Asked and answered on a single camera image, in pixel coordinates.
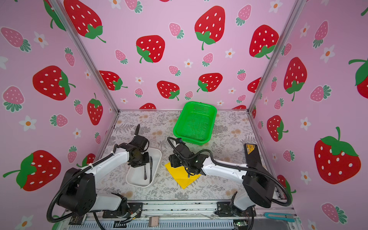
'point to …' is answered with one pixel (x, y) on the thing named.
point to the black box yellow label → (252, 154)
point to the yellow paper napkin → (180, 174)
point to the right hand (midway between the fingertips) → (171, 157)
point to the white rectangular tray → (135, 176)
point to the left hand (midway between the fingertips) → (147, 161)
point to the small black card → (76, 220)
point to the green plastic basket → (194, 123)
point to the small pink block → (153, 221)
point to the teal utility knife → (281, 216)
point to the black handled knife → (151, 168)
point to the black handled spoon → (145, 175)
